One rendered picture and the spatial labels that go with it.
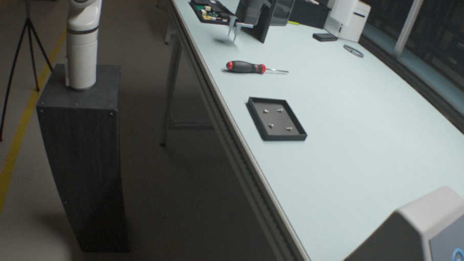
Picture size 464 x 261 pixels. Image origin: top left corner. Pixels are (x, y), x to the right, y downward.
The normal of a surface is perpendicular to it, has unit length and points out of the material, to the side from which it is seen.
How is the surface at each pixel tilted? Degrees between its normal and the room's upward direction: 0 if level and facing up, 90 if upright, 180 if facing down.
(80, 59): 90
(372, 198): 0
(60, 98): 0
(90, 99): 0
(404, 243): 90
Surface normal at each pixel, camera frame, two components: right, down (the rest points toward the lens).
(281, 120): 0.26, -0.81
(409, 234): -0.90, -0.01
